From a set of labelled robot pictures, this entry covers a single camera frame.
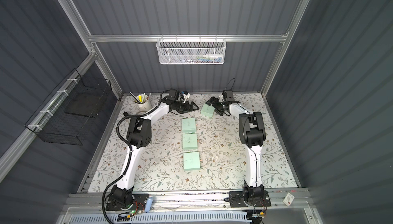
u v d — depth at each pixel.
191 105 0.96
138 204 0.73
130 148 0.64
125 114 1.02
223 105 0.83
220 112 0.98
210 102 0.97
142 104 1.00
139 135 0.66
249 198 0.67
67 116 0.72
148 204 0.71
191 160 0.84
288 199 0.74
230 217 0.71
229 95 0.87
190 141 0.91
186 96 0.99
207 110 1.06
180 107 0.94
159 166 0.85
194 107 0.96
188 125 0.99
